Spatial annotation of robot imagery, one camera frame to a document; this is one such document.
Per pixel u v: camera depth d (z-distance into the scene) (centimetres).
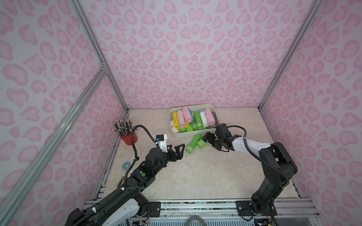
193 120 103
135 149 60
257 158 48
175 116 105
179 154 68
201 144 94
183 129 103
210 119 99
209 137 86
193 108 114
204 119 102
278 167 47
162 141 68
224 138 74
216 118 106
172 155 66
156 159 56
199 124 101
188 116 99
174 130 101
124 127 87
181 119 100
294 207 75
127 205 60
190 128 103
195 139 98
